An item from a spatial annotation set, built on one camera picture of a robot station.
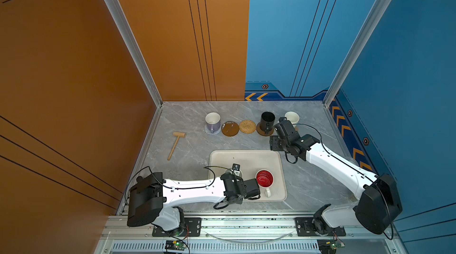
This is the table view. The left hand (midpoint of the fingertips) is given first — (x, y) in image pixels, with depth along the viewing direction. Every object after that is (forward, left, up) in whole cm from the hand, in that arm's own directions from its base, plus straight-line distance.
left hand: (236, 192), depth 78 cm
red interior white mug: (+7, -14, -3) cm, 16 cm away
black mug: (+39, -18, +2) cm, 42 cm away
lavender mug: (+42, +14, 0) cm, 44 cm away
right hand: (+22, -19, +9) cm, 30 cm away
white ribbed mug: (+4, -1, +12) cm, 13 cm away
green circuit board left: (-19, +25, -6) cm, 32 cm away
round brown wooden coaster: (+35, -15, -4) cm, 38 cm away
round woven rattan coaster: (+40, -7, -5) cm, 41 cm away
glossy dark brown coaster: (+38, +4, -4) cm, 38 cm away
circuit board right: (-19, -38, -5) cm, 42 cm away
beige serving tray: (+16, -8, -4) cm, 18 cm away
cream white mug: (+40, -32, +5) cm, 52 cm away
